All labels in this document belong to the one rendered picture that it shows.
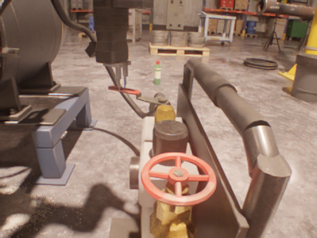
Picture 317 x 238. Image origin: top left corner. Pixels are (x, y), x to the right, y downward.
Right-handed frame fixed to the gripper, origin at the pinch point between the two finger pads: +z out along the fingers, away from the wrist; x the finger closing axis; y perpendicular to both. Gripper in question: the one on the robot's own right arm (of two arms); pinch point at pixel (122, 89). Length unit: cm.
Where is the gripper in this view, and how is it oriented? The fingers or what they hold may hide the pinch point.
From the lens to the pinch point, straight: 50.6
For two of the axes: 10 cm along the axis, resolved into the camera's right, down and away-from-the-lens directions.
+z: -0.4, 9.0, 4.3
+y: -8.9, -2.3, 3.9
